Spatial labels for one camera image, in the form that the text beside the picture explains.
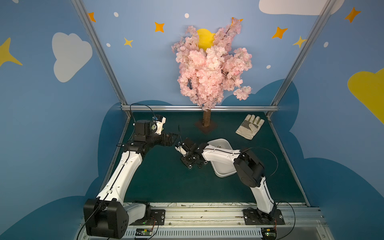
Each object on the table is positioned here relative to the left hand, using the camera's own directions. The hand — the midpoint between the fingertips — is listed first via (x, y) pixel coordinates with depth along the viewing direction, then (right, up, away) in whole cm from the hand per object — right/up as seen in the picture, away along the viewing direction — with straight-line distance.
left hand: (170, 132), depth 80 cm
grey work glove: (+57, +3, +35) cm, 67 cm away
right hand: (+8, -16, +14) cm, 23 cm away
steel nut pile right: (+20, -20, +14) cm, 31 cm away
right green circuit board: (+50, -50, -7) cm, 71 cm away
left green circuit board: (-12, -49, -8) cm, 51 cm away
